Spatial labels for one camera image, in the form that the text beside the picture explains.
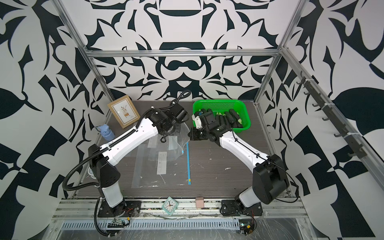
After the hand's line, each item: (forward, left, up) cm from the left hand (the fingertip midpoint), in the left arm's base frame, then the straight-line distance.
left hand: (172, 126), depth 80 cm
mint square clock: (-33, +2, -19) cm, 39 cm away
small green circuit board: (-40, +25, -17) cm, 50 cm away
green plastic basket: (+26, -45, -14) cm, 54 cm away
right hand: (-1, -8, -4) cm, 9 cm away
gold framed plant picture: (+22, +34, -11) cm, 42 cm away
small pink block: (-32, -13, -20) cm, 40 cm away
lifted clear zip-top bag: (-2, +6, -20) cm, 21 cm away
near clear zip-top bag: (-12, +8, -21) cm, 26 cm away
